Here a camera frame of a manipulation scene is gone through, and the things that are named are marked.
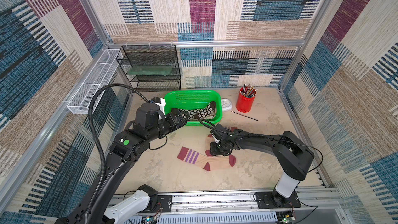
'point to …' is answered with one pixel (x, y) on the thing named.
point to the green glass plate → (150, 70)
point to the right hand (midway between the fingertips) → (215, 153)
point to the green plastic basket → (189, 99)
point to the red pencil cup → (245, 100)
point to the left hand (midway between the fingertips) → (184, 117)
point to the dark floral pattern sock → (205, 113)
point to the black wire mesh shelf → (165, 55)
